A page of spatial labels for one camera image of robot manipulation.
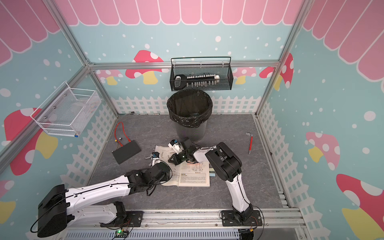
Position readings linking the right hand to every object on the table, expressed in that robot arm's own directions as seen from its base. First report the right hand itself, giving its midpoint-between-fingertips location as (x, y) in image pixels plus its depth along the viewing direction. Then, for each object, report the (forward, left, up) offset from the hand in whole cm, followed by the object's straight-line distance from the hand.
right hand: (170, 160), depth 94 cm
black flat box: (+6, +31, 0) cm, 31 cm away
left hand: (-11, 0, +7) cm, 13 cm away
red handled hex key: (+15, -56, -3) cm, 58 cm away
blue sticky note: (-9, -26, -1) cm, 28 cm away
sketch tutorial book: (-10, -10, 0) cm, 14 cm away
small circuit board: (-38, +20, -3) cm, 43 cm away
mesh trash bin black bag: (+33, -13, +13) cm, 38 cm away
